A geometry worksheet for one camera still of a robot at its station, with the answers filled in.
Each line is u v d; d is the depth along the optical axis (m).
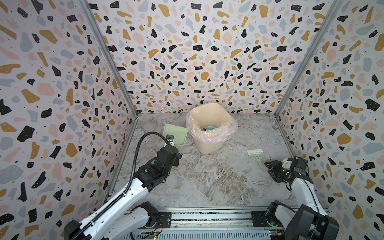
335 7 0.72
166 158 0.53
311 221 0.41
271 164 0.79
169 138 0.64
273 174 0.77
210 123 0.98
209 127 0.97
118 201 0.44
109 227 0.41
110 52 0.86
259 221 0.74
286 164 0.80
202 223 0.73
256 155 0.98
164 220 0.73
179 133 0.81
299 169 0.66
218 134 0.79
